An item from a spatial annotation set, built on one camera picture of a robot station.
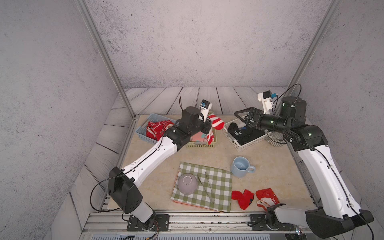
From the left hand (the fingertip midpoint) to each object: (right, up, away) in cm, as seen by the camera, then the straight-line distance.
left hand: (213, 118), depth 74 cm
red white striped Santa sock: (+2, -3, -2) cm, 4 cm away
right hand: (+10, 0, -13) cm, 16 cm away
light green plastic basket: (-11, -16, +25) cm, 31 cm away
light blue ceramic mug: (+18, -28, +17) cm, 38 cm away
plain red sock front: (+17, -42, +5) cm, 46 cm away
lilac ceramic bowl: (-13, -34, +5) cm, 37 cm away
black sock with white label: (+23, -9, +25) cm, 35 cm away
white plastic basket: (+16, -15, +24) cm, 33 cm away
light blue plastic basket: (-47, -6, +32) cm, 57 cm away
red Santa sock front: (+28, -41, +4) cm, 50 cm away
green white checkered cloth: (+1, -39, +9) cm, 40 cm away
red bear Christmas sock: (-36, -7, +27) cm, 45 cm away
